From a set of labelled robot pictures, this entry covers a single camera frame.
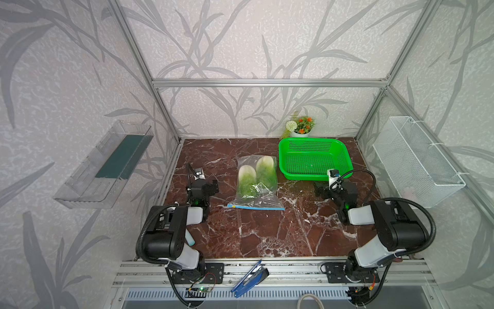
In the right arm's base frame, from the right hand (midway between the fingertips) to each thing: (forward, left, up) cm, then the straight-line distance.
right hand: (323, 178), depth 95 cm
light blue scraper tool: (-27, +62, -4) cm, 68 cm away
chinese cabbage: (-6, +37, +4) cm, 38 cm away
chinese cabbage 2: (+1, +29, +4) cm, 29 cm away
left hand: (0, +60, +1) cm, 60 cm away
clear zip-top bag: (-9, +29, -4) cm, 30 cm away
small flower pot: (+30, +8, +7) cm, 32 cm away
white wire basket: (-16, -22, +27) cm, 39 cm away
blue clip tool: (-41, +35, -4) cm, 54 cm away
